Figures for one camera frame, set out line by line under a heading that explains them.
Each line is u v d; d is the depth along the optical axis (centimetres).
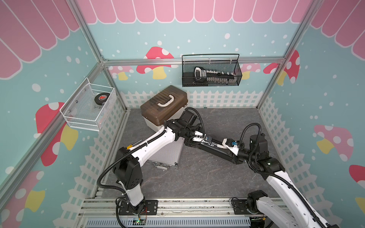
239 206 74
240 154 64
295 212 41
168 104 94
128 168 44
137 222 71
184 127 62
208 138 67
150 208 74
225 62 92
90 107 75
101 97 80
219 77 89
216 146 72
